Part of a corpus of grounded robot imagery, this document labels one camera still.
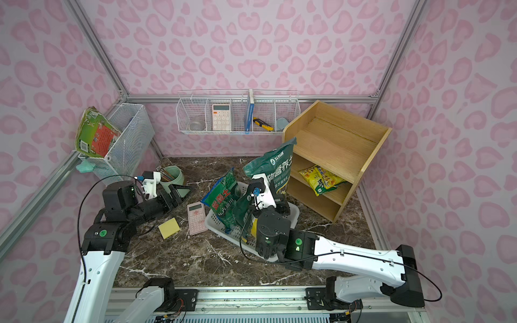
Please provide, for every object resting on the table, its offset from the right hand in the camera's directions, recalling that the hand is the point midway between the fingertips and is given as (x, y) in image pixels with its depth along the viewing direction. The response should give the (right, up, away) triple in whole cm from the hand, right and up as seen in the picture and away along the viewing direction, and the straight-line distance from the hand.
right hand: (271, 185), depth 59 cm
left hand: (-28, -2, +7) cm, 29 cm away
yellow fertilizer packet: (+22, +1, +24) cm, 32 cm away
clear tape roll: (-35, +26, +38) cm, 58 cm away
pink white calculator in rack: (-23, +30, +36) cm, 52 cm away
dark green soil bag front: (-9, -8, +6) cm, 14 cm away
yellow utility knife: (-3, +27, +38) cm, 47 cm away
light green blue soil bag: (-19, -6, +21) cm, 29 cm away
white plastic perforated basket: (-22, -19, +23) cm, 37 cm away
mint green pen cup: (-42, +3, +33) cm, 54 cm away
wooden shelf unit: (+25, +12, +19) cm, 34 cm away
